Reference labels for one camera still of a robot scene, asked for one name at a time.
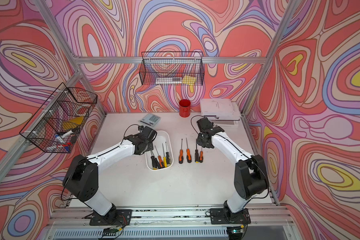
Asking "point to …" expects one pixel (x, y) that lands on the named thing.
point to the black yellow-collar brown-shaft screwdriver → (196, 158)
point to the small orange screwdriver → (161, 162)
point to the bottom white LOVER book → (229, 125)
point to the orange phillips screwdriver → (188, 154)
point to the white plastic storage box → (161, 156)
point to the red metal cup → (184, 108)
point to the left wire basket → (55, 127)
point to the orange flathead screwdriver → (201, 156)
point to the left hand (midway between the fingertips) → (148, 145)
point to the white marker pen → (65, 134)
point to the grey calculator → (150, 120)
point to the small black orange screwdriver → (181, 158)
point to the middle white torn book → (216, 118)
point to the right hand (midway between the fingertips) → (203, 145)
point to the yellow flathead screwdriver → (164, 159)
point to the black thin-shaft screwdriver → (156, 161)
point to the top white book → (219, 109)
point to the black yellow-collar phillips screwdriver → (168, 160)
